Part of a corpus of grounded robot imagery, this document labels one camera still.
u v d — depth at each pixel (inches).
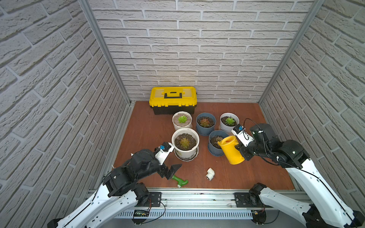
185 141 32.8
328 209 14.6
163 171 22.0
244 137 21.3
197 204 28.9
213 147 32.0
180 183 30.8
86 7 27.5
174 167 22.1
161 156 22.0
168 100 38.7
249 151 21.9
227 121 37.3
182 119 36.3
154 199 28.7
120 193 17.4
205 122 37.2
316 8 27.3
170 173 22.4
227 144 26.6
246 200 28.7
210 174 31.8
